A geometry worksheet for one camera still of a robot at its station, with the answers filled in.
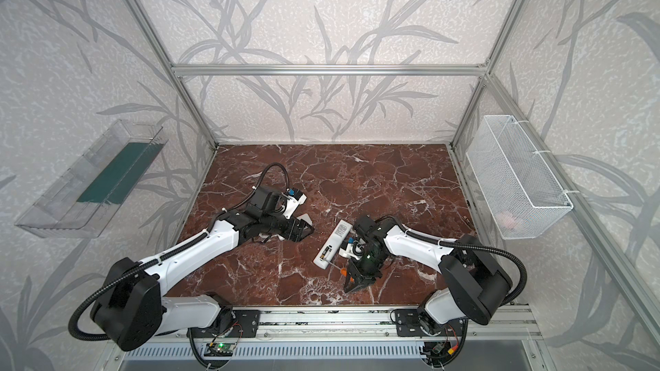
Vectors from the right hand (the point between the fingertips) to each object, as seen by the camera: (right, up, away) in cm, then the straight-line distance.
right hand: (349, 280), depth 76 cm
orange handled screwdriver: (-2, +3, 0) cm, 3 cm away
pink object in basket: (+45, +19, -4) cm, 49 cm away
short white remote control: (-16, +15, +19) cm, 29 cm away
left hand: (-13, +17, +6) cm, 23 cm away
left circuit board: (-37, -17, -5) cm, 41 cm away
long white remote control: (-6, +7, +12) cm, 15 cm away
